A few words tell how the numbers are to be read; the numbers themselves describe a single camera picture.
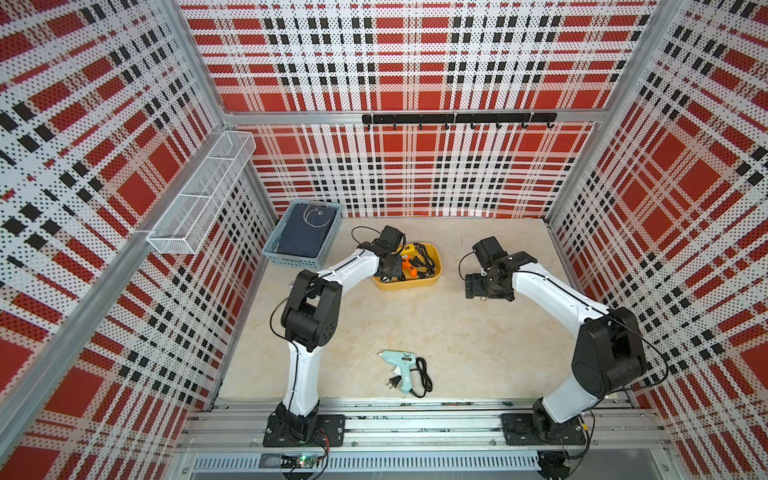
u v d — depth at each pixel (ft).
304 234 3.63
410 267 3.33
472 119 2.92
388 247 2.60
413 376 2.69
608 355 1.45
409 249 3.32
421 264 3.51
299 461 2.27
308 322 1.80
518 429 2.39
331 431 2.41
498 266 2.11
